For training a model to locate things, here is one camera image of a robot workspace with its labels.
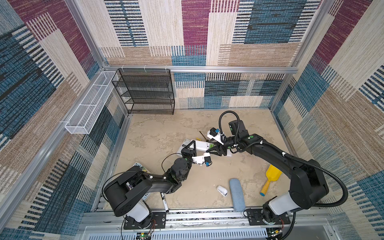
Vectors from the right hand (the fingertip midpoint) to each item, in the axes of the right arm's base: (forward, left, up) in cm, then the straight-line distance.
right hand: (209, 147), depth 81 cm
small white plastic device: (-18, -6, -14) cm, 23 cm away
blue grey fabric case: (-21, -13, -13) cm, 28 cm away
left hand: (+3, +10, +4) cm, 11 cm away
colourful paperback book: (-2, +41, -13) cm, 43 cm away
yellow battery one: (+17, +6, -16) cm, 24 cm away
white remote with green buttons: (0, +4, +2) cm, 4 cm away
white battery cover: (-5, -9, +3) cm, 11 cm away
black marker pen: (-21, +25, -15) cm, 36 cm away
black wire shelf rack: (+48, +42, +1) cm, 64 cm away
